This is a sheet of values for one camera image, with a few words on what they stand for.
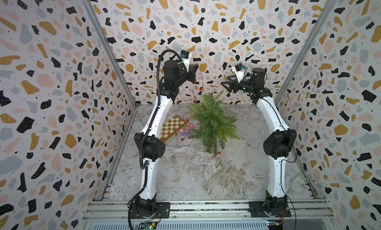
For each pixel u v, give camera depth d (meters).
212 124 0.74
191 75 0.72
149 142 0.54
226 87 0.83
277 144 0.58
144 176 0.61
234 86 0.78
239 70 0.74
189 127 1.04
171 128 1.03
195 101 1.26
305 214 0.75
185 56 0.66
